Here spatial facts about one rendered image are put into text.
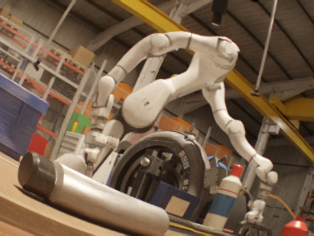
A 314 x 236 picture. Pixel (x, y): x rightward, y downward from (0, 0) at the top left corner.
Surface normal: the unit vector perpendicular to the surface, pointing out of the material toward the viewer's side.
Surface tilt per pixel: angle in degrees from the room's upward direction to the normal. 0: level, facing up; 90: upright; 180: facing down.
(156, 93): 91
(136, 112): 90
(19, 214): 90
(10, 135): 90
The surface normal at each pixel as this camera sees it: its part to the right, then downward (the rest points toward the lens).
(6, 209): 0.67, 0.09
